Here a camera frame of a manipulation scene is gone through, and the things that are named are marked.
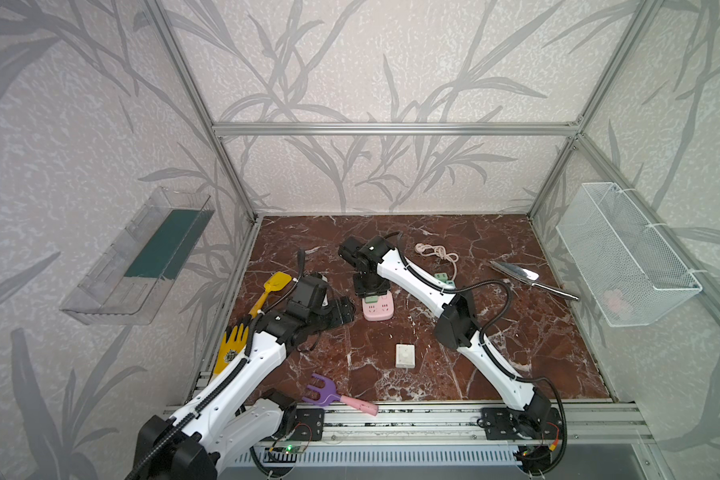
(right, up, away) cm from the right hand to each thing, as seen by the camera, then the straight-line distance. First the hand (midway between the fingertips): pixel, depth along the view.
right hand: (365, 288), depth 93 cm
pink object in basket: (+63, 0, -20) cm, 66 cm away
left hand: (-4, -2, -12) cm, 13 cm away
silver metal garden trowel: (+56, +2, +9) cm, 57 cm away
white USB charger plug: (+12, -17, -10) cm, 23 cm away
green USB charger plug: (+25, +3, +1) cm, 25 cm away
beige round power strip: (+22, +11, +16) cm, 30 cm away
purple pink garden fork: (-9, -26, -16) cm, 31 cm away
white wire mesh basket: (+58, +8, -30) cm, 66 cm away
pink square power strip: (+5, -7, -1) cm, 9 cm away
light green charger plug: (+2, -4, 0) cm, 4 cm away
